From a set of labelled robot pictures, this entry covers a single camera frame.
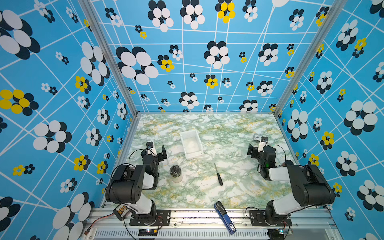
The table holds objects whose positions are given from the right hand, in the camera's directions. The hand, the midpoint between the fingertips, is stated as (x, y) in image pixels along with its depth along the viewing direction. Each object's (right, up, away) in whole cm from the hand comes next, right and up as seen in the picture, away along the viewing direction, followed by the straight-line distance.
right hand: (259, 145), depth 94 cm
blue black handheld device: (-27, -30, -22) cm, 46 cm away
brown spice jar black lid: (+10, -10, -10) cm, 17 cm away
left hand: (-65, 0, -3) cm, 65 cm away
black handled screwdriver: (-26, -19, -9) cm, 34 cm away
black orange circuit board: (-78, -30, -20) cm, 86 cm away
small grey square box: (+3, +5, +10) cm, 11 cm away
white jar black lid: (-51, -13, -16) cm, 55 cm away
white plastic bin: (-43, 0, +8) cm, 44 cm away
